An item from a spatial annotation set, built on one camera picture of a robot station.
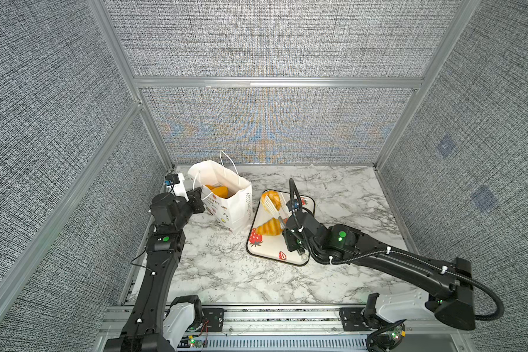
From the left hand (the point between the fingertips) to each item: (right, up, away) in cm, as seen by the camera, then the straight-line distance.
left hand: (204, 186), depth 75 cm
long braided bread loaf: (0, -1, +18) cm, 18 cm away
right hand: (+28, -14, -2) cm, 31 cm away
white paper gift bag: (+8, -5, 0) cm, 9 cm away
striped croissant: (+3, -2, +15) cm, 16 cm away
